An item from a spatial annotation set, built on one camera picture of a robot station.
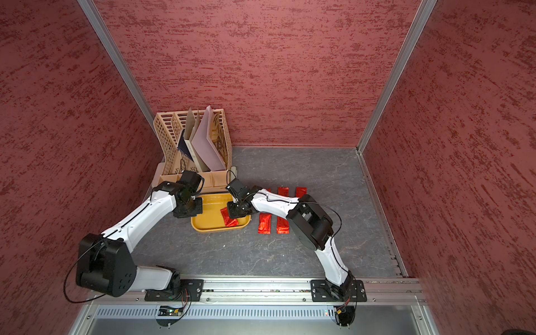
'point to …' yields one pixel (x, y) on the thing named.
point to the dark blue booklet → (183, 146)
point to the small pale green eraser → (234, 174)
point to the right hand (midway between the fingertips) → (232, 218)
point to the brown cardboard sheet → (189, 124)
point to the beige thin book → (198, 160)
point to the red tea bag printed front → (284, 191)
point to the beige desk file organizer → (167, 125)
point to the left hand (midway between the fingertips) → (193, 216)
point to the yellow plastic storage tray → (211, 219)
